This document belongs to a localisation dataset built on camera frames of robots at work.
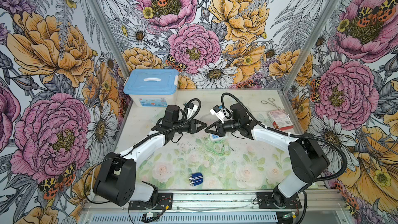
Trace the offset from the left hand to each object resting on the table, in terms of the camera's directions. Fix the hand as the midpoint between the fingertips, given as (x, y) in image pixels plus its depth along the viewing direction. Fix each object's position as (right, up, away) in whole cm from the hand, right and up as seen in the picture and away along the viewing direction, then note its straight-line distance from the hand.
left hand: (204, 129), depth 80 cm
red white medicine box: (+48, +3, +19) cm, 52 cm away
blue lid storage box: (-34, +23, +20) cm, 45 cm away
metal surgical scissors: (+49, +16, +35) cm, 62 cm away
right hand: (+2, -2, 0) cm, 3 cm away
